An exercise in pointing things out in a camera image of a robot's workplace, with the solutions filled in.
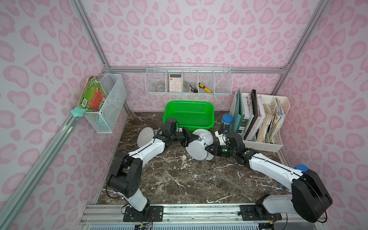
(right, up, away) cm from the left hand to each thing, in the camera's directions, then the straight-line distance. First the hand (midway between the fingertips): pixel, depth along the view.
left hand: (198, 133), depth 81 cm
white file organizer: (+54, -8, +17) cm, 58 cm away
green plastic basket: (-1, +12, +36) cm, 38 cm away
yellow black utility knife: (+5, +29, +17) cm, 34 cm away
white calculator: (-14, +32, +14) cm, 38 cm away
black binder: (+32, +17, +1) cm, 36 cm away
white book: (+34, +10, -4) cm, 35 cm away
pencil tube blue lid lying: (+49, -16, -12) cm, 53 cm away
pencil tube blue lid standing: (+18, +8, +7) cm, 21 cm away
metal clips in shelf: (-3, +27, +10) cm, 29 cm away
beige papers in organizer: (+44, +8, +3) cm, 45 cm away
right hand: (+4, -9, 0) cm, 10 cm away
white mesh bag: (-1, -11, +9) cm, 14 cm away
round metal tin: (-25, +29, +15) cm, 41 cm away
